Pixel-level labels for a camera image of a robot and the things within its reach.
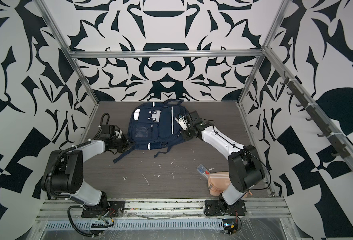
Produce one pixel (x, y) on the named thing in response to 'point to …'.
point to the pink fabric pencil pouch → (218, 182)
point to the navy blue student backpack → (154, 125)
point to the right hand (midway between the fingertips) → (184, 130)
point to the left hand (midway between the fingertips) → (136, 139)
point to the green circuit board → (230, 226)
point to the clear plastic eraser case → (202, 170)
